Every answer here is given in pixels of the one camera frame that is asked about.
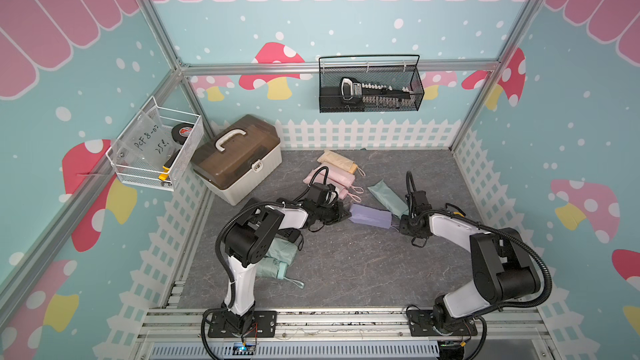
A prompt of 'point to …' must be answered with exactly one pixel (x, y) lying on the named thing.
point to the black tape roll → (181, 131)
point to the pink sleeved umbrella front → (342, 190)
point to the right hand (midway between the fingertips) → (407, 227)
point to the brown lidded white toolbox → (238, 159)
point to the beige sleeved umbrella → (337, 160)
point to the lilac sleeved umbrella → (367, 215)
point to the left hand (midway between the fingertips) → (351, 217)
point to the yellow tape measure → (458, 212)
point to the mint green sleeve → (282, 251)
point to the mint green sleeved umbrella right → (392, 200)
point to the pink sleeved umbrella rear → (327, 174)
